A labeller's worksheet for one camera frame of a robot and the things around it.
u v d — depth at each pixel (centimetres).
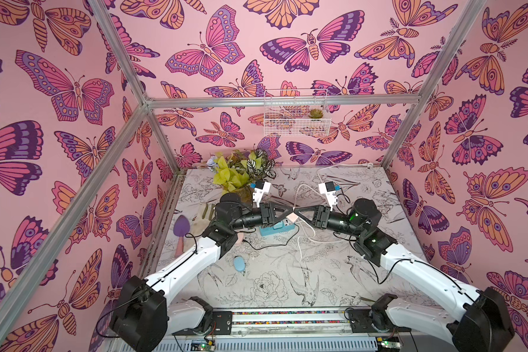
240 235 65
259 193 67
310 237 93
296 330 73
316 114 92
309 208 66
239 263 86
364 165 122
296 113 95
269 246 90
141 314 40
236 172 90
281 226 93
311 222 63
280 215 65
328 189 65
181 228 100
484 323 40
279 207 65
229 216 59
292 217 65
